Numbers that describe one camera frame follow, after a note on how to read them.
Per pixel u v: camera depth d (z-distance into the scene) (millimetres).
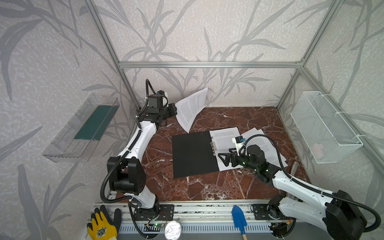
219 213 751
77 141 630
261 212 735
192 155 979
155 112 650
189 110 981
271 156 619
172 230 648
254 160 615
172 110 752
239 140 705
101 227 680
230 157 706
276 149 988
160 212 722
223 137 1023
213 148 962
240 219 721
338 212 398
